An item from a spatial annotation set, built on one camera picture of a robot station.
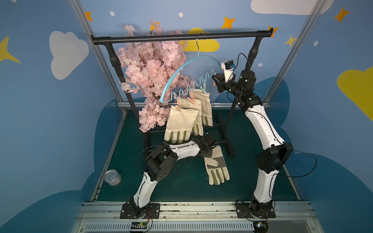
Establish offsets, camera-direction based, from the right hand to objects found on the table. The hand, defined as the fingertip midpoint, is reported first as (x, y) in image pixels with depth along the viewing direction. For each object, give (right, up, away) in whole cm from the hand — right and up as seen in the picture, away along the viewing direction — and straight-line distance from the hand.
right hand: (217, 73), depth 75 cm
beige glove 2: (-6, -17, +4) cm, 19 cm away
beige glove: (-19, -27, -4) cm, 34 cm away
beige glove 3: (+2, -54, +14) cm, 56 cm away
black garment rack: (+10, -34, +29) cm, 46 cm away
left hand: (-1, -45, +21) cm, 49 cm away
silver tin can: (-58, -57, +5) cm, 82 cm away
